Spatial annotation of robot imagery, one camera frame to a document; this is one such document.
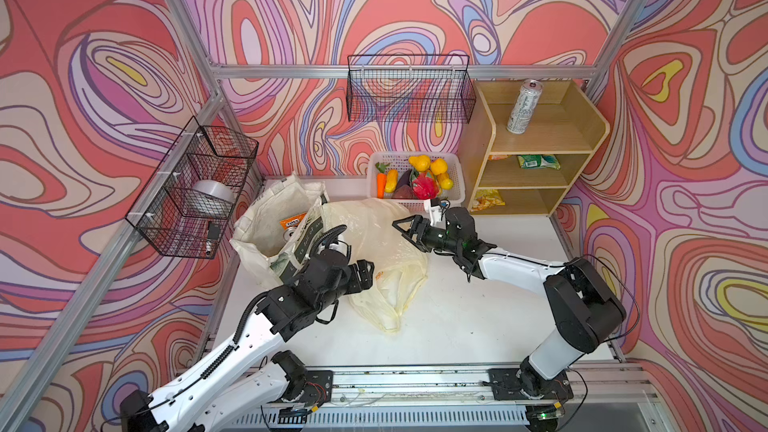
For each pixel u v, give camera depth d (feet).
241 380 1.85
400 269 2.97
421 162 3.63
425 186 3.41
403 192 3.44
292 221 2.95
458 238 2.23
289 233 2.84
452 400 2.38
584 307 1.51
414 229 2.46
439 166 3.66
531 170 3.24
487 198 3.54
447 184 3.55
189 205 2.37
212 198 2.31
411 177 3.62
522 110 2.68
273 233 2.97
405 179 3.72
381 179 3.70
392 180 3.76
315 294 1.73
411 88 3.15
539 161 3.23
